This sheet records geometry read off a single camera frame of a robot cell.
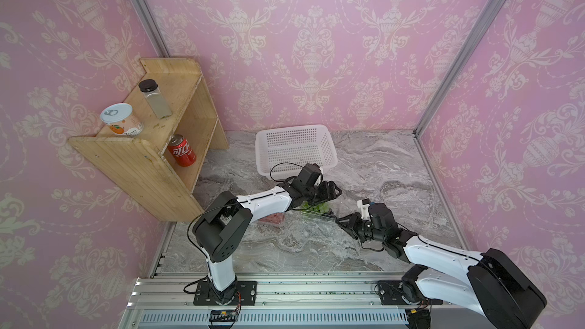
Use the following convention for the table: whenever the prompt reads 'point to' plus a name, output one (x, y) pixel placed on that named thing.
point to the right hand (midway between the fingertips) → (337, 222)
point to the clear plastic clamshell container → (269, 214)
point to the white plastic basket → (279, 151)
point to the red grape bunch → (276, 218)
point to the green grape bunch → (320, 207)
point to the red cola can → (180, 150)
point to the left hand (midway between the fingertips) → (337, 197)
